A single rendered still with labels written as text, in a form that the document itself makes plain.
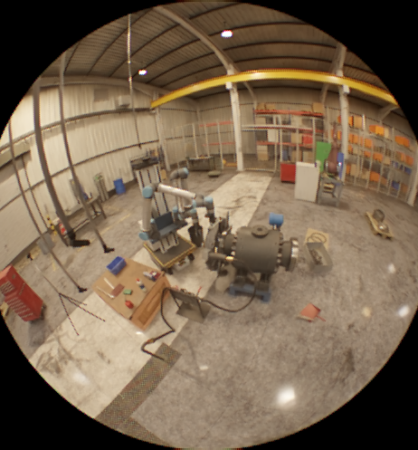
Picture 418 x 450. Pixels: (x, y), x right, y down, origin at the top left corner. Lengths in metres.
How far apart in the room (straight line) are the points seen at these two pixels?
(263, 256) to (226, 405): 1.77
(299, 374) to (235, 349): 0.86
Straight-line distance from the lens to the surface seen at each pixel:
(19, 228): 9.33
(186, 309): 2.24
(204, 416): 2.03
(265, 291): 2.04
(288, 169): 6.84
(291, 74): 9.08
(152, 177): 2.24
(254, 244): 1.76
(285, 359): 2.06
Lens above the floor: 1.96
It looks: 32 degrees down
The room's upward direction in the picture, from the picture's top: 8 degrees counter-clockwise
